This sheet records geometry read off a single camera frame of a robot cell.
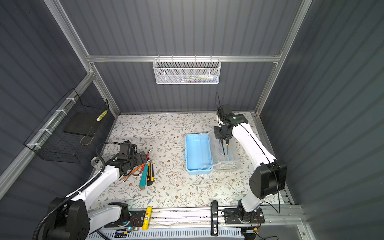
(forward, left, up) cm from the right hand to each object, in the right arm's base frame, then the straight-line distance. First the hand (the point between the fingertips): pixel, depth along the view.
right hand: (221, 134), depth 84 cm
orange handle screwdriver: (-2, -4, -8) cm, 9 cm away
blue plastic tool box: (-2, +9, -18) cm, 20 cm away
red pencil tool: (-5, +46, -16) cm, 49 cm away
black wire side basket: (-1, +77, +13) cm, 78 cm away
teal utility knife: (-18, +46, -17) cm, 52 cm away
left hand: (-9, +50, -11) cm, 52 cm away
